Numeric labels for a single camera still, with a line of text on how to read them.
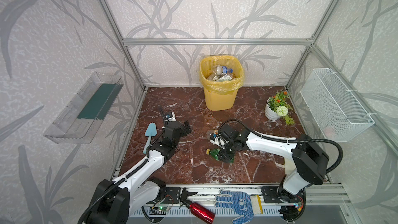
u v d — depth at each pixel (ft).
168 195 2.39
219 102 3.37
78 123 2.09
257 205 2.32
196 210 2.19
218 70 3.18
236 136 2.13
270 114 3.16
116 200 1.28
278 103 2.99
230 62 3.28
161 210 2.31
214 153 2.82
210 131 3.06
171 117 2.41
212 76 3.16
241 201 2.35
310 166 1.43
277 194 2.42
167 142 2.10
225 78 3.07
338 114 2.08
